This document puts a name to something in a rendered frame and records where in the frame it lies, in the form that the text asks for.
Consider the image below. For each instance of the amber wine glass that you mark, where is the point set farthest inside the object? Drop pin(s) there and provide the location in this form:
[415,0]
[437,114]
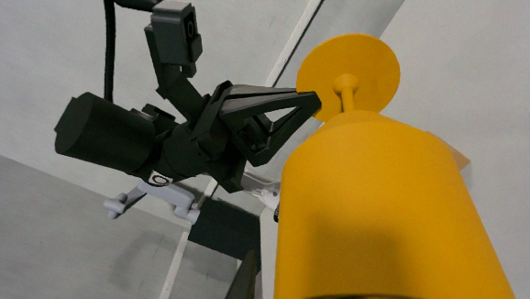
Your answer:
[372,208]

